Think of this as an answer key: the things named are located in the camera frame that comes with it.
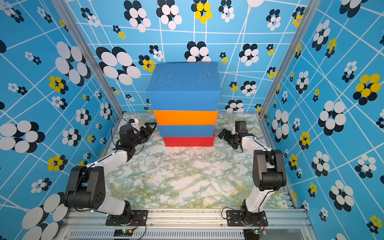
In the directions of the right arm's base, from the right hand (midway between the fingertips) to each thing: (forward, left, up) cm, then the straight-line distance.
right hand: (225, 137), depth 97 cm
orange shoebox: (-3, +25, +22) cm, 34 cm away
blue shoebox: (-4, +25, +11) cm, 27 cm away
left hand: (-1, +43, +13) cm, 44 cm away
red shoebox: (-3, +24, -1) cm, 24 cm away
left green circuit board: (-51, +55, -9) cm, 75 cm away
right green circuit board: (-51, -8, -7) cm, 52 cm away
